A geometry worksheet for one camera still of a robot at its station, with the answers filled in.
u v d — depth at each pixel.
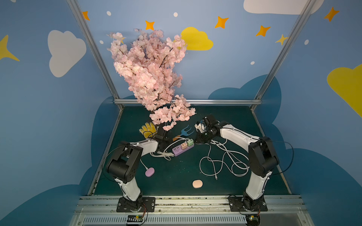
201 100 1.26
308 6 0.69
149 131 1.06
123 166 0.47
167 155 0.91
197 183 0.81
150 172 0.84
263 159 0.49
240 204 0.75
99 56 0.89
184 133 1.05
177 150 0.93
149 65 0.68
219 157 0.93
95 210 0.74
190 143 0.92
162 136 0.77
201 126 0.83
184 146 0.91
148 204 0.75
